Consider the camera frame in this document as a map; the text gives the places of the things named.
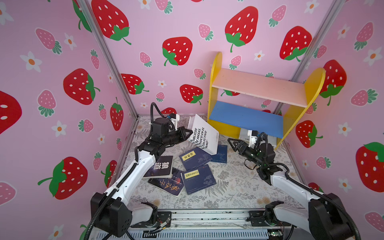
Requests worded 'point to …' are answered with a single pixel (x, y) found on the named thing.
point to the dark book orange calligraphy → (174, 185)
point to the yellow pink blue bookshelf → (231, 118)
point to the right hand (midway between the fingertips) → (229, 141)
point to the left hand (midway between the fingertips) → (193, 131)
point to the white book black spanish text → (203, 135)
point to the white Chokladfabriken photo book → (272, 140)
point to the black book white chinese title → (162, 168)
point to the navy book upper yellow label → (194, 158)
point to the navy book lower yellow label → (197, 179)
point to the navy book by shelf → (221, 155)
